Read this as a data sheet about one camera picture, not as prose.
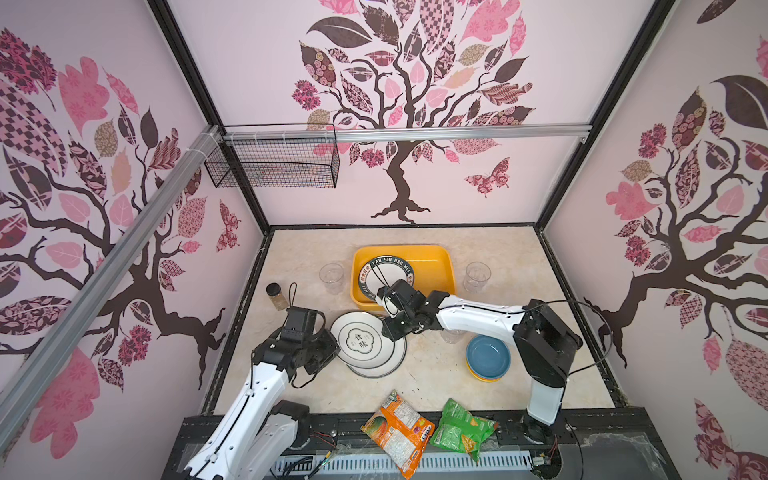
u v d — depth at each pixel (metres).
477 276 1.02
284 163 0.95
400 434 0.71
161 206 0.66
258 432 0.48
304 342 0.63
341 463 0.70
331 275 1.02
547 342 0.49
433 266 1.05
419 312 0.65
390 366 0.81
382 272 1.05
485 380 0.79
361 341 0.85
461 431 0.69
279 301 0.92
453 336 0.87
